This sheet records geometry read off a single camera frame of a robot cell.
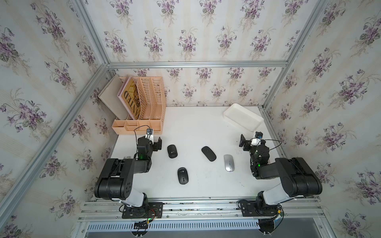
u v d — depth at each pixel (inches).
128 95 36.7
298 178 17.7
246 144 32.1
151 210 28.7
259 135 29.9
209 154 36.5
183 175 32.9
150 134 31.2
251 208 28.9
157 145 34.5
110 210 29.3
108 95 34.1
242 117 44.7
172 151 36.2
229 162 34.6
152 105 46.9
